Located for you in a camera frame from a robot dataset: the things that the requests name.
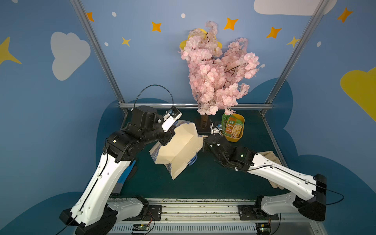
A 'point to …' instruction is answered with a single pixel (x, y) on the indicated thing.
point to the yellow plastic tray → (240, 117)
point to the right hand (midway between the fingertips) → (206, 137)
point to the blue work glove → (118, 187)
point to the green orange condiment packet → (227, 123)
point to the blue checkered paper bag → (181, 150)
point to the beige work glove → (270, 156)
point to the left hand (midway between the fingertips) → (172, 123)
